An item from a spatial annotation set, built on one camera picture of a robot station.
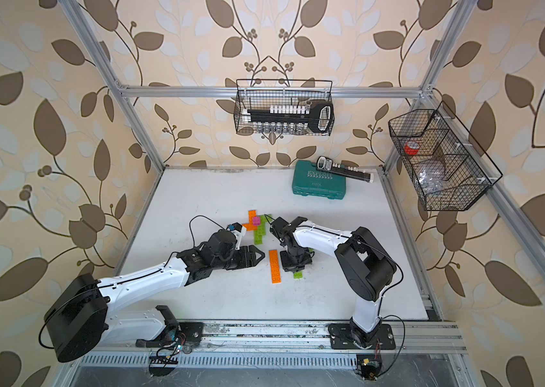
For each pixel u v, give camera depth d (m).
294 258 0.76
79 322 0.41
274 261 0.89
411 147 0.81
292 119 0.85
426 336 0.75
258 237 0.96
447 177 0.74
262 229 0.98
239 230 0.77
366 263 0.49
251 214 1.03
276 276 0.87
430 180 0.70
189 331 0.75
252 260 0.73
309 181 1.10
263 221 1.00
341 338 0.73
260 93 0.91
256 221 0.99
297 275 0.87
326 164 1.15
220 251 0.65
